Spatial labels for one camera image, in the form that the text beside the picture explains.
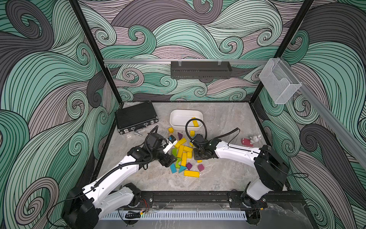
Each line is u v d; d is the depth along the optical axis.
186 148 0.90
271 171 0.44
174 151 0.92
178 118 1.07
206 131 0.81
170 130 1.01
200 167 0.85
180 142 0.95
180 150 0.91
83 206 0.38
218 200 0.74
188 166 0.83
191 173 0.82
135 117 1.03
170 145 0.69
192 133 0.98
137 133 0.98
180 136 1.00
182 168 0.83
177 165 0.84
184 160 0.87
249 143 0.94
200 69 0.95
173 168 0.83
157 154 0.64
